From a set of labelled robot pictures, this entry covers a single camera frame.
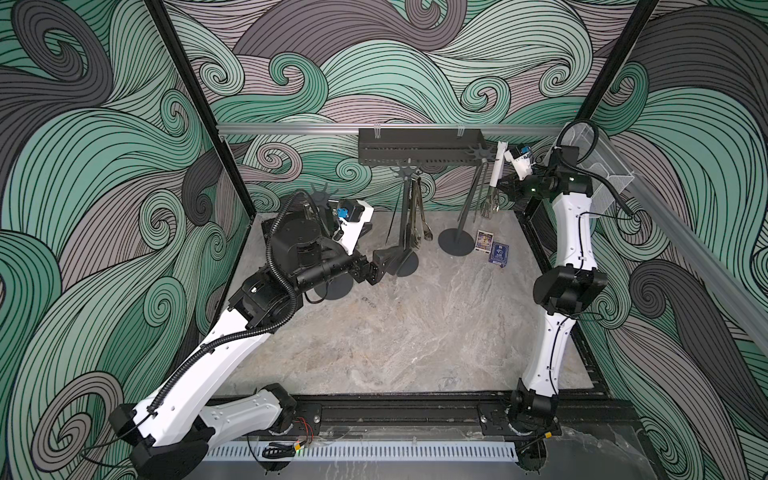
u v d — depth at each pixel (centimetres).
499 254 107
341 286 98
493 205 87
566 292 58
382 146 96
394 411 76
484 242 110
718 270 55
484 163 81
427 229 84
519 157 76
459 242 110
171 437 36
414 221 81
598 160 79
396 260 102
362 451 70
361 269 50
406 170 77
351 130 94
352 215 46
